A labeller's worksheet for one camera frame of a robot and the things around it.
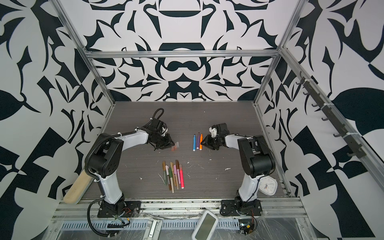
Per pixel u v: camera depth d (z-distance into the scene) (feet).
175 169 2.85
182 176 2.74
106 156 1.65
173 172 2.79
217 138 2.78
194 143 3.17
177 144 3.16
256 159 1.63
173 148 3.08
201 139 3.21
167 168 2.85
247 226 2.33
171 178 2.72
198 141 3.23
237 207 2.21
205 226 2.17
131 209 2.42
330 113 1.80
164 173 2.79
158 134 2.73
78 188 2.54
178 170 2.83
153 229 2.22
